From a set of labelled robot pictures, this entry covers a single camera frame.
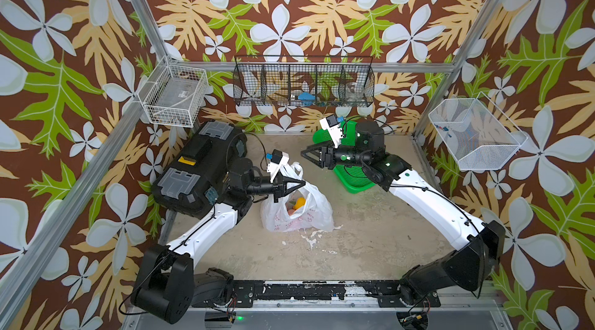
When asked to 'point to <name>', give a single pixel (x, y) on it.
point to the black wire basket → (304, 81)
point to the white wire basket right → (479, 136)
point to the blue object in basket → (307, 98)
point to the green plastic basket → (355, 183)
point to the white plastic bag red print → (301, 208)
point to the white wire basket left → (174, 94)
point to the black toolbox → (190, 180)
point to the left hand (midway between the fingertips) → (304, 181)
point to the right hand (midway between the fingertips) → (303, 152)
